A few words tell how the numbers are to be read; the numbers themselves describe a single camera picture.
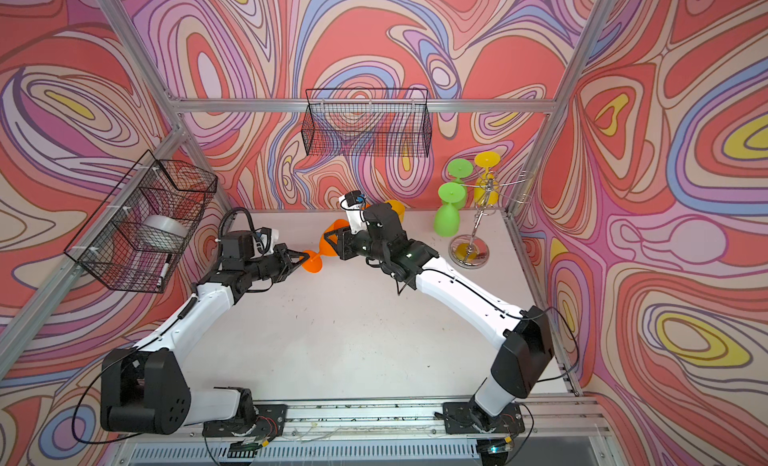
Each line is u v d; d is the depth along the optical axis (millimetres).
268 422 725
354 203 618
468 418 734
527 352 416
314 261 824
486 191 843
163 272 719
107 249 665
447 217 881
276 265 732
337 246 675
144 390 409
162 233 703
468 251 1046
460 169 864
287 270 738
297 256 807
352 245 637
